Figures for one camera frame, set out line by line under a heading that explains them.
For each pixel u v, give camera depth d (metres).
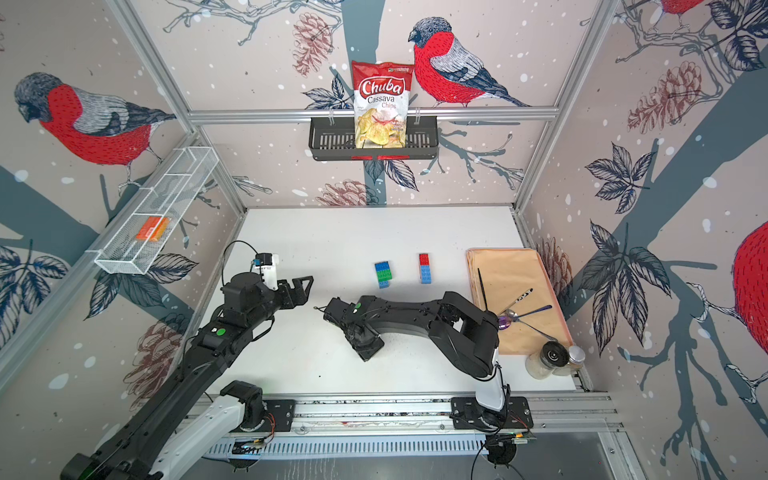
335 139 0.95
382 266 0.98
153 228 0.71
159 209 0.79
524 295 0.95
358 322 0.60
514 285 0.98
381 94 0.85
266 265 0.68
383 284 0.97
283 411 0.73
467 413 0.73
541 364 0.74
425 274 0.98
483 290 0.96
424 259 1.01
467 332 0.50
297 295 0.70
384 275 0.98
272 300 0.65
